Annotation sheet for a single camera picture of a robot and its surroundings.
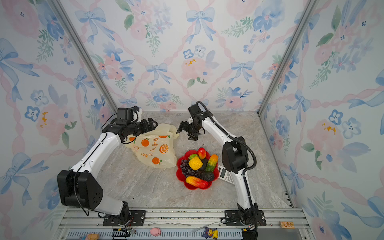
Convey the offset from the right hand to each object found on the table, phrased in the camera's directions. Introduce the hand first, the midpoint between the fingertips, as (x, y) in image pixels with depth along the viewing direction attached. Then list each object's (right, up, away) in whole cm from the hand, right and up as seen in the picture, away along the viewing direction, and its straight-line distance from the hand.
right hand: (181, 133), depth 92 cm
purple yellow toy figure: (+16, -45, -23) cm, 53 cm away
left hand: (-15, +6, -8) cm, 18 cm away
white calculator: (+26, -24, -4) cm, 36 cm away
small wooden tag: (+54, -43, -20) cm, 72 cm away
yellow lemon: (+9, -16, -10) cm, 21 cm away
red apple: (+13, -12, -2) cm, 17 cm away
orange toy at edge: (-38, -45, -25) cm, 64 cm away
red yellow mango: (+9, -25, -12) cm, 29 cm away
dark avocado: (+15, -22, -10) cm, 29 cm away
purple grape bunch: (+4, -21, -6) cm, 22 cm away
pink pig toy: (-10, -44, -23) cm, 51 cm away
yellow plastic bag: (-13, -8, -7) cm, 17 cm away
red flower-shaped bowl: (+1, -24, -8) cm, 26 cm away
